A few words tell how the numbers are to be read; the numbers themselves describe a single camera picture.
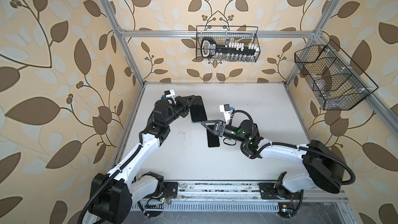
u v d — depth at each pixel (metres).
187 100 0.71
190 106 0.69
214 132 0.62
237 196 0.74
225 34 0.91
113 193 0.40
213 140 0.91
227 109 0.68
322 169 0.43
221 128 0.63
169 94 0.71
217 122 0.63
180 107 0.66
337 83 0.73
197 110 0.68
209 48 0.84
